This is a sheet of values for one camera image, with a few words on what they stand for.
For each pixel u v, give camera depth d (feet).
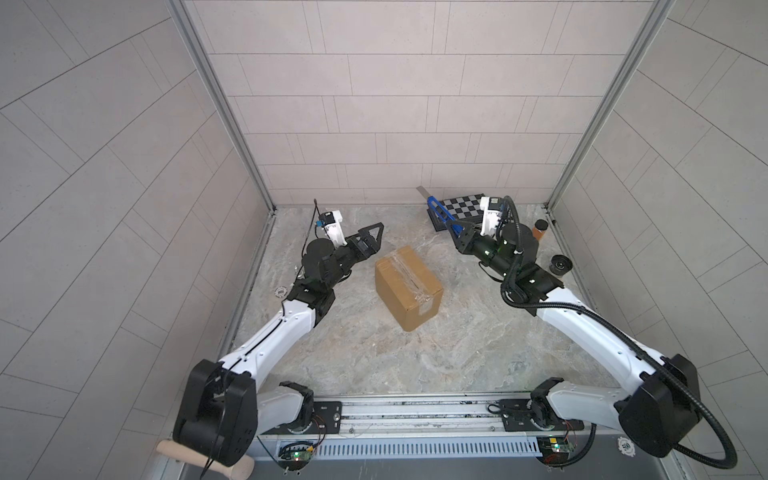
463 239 2.09
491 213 2.11
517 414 2.34
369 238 2.20
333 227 2.23
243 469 2.04
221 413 1.27
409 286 2.56
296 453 2.12
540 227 3.24
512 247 1.73
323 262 1.89
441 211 2.40
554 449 2.23
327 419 2.32
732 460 1.14
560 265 2.84
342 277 2.19
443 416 2.38
